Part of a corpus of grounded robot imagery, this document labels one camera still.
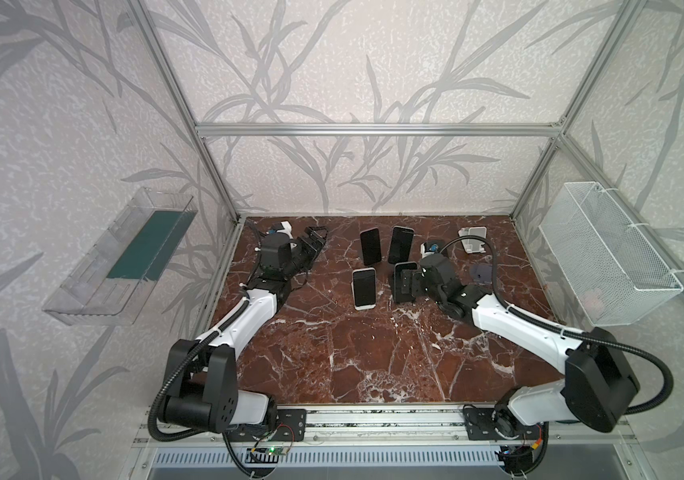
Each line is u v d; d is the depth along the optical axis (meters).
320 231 0.79
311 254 0.75
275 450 0.71
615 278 0.62
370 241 1.01
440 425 0.75
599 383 0.42
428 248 0.76
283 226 0.79
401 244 0.98
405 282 0.79
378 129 0.96
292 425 0.74
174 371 0.40
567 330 0.46
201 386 0.42
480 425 0.74
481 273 1.08
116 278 0.64
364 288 0.89
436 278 0.65
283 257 0.66
